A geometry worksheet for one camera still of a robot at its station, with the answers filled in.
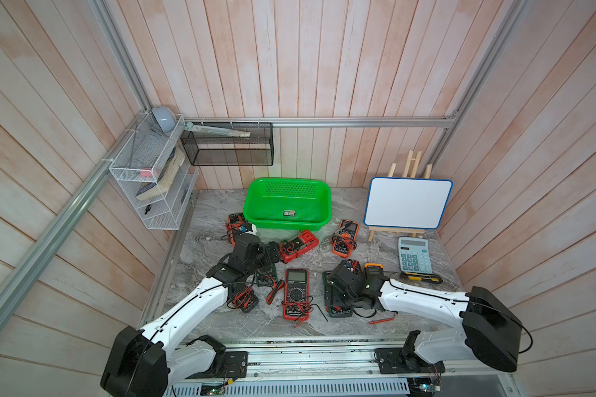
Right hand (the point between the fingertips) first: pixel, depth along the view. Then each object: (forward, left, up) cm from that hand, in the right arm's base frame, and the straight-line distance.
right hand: (334, 296), depth 86 cm
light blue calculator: (+17, -33, 0) cm, 37 cm away
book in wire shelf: (+26, +57, +32) cm, 70 cm away
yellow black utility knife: (+8, -36, -1) cm, 37 cm away
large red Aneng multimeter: (-1, +13, +2) cm, 13 cm away
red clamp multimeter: (+16, +16, +6) cm, 23 cm away
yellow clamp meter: (+11, -16, -1) cm, 19 cm away
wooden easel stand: (+27, -18, +2) cm, 33 cm away
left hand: (+11, +23, +12) cm, 28 cm away
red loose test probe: (-7, -16, -2) cm, 18 cm away
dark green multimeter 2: (+7, +25, +1) cm, 26 cm away
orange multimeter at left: (+30, +41, +3) cm, 51 cm away
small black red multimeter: (-3, +30, +4) cm, 31 cm away
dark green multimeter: (-6, 0, +9) cm, 11 cm away
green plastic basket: (+44, +13, -1) cm, 46 cm away
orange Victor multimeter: (+22, -6, +3) cm, 23 cm away
